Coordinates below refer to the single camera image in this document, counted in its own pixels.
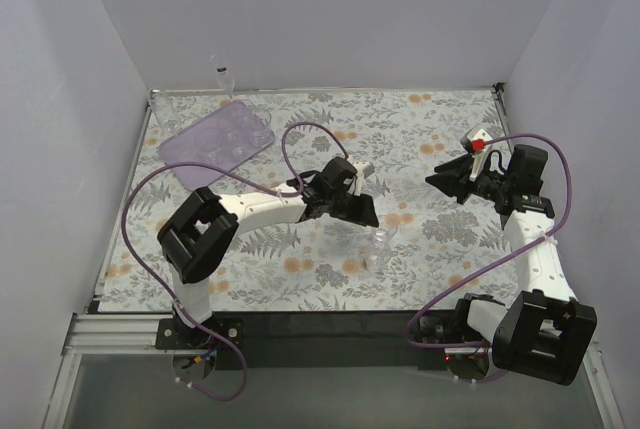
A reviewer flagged clear champagne flute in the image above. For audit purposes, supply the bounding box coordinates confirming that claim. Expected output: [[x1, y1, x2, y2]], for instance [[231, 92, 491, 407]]
[[210, 52, 235, 99]]

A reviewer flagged large clear tumbler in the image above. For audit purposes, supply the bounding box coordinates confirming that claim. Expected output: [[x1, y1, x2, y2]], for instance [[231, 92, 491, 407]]
[[249, 107, 273, 147], [194, 127, 225, 164]]

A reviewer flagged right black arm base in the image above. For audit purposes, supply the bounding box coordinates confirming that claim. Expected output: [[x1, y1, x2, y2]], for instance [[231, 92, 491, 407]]
[[408, 310, 499, 383]]

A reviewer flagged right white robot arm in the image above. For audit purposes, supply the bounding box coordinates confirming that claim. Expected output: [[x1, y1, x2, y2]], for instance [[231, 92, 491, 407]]
[[426, 138, 597, 386]]

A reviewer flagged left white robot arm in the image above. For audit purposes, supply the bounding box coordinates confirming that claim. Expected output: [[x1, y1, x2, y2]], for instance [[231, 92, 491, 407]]
[[157, 157, 379, 329]]

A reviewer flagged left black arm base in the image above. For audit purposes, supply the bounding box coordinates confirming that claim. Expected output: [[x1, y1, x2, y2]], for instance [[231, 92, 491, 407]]
[[154, 315, 242, 381]]

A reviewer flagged purple plastic tray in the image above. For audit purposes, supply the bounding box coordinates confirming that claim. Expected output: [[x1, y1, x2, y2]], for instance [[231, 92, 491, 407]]
[[159, 100, 275, 190]]

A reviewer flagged floral patterned tablecloth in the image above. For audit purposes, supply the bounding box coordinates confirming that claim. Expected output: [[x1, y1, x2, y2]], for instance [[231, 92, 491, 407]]
[[99, 89, 531, 314]]

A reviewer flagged clear stemmed glass back left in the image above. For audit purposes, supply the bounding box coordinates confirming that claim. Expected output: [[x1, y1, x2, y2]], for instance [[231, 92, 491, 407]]
[[148, 89, 182, 136]]

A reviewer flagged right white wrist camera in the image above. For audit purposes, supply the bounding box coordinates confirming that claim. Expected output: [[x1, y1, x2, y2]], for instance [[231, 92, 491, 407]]
[[461, 126, 492, 182]]

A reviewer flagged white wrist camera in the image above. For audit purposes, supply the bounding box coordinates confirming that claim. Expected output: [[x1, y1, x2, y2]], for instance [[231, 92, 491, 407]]
[[349, 162, 375, 196], [461, 126, 492, 182]]

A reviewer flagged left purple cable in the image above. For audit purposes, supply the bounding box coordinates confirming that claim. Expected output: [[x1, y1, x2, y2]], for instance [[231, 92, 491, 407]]
[[121, 121, 351, 403]]

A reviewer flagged purple cable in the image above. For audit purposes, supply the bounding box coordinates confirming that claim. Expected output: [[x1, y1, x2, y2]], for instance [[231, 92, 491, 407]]
[[403, 132, 572, 381], [121, 121, 351, 403]]

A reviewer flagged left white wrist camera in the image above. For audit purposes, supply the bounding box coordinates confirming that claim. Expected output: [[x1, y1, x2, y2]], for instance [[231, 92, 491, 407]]
[[349, 162, 375, 196]]

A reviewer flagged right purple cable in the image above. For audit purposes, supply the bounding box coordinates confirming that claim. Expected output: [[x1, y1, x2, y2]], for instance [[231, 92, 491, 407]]
[[403, 132, 572, 381]]

